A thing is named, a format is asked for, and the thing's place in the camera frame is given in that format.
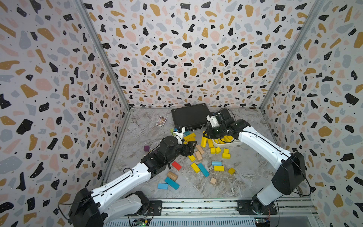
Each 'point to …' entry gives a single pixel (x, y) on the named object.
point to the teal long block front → (174, 184)
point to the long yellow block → (203, 143)
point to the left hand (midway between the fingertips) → (193, 141)
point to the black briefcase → (191, 117)
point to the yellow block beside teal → (195, 167)
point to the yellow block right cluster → (226, 155)
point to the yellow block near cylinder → (219, 168)
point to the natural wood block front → (172, 176)
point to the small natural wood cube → (213, 180)
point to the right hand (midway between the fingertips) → (204, 134)
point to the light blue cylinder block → (216, 163)
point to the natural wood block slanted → (200, 149)
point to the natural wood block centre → (198, 156)
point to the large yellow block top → (191, 137)
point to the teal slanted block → (203, 170)
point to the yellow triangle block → (231, 170)
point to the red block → (177, 165)
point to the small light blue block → (162, 186)
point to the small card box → (161, 121)
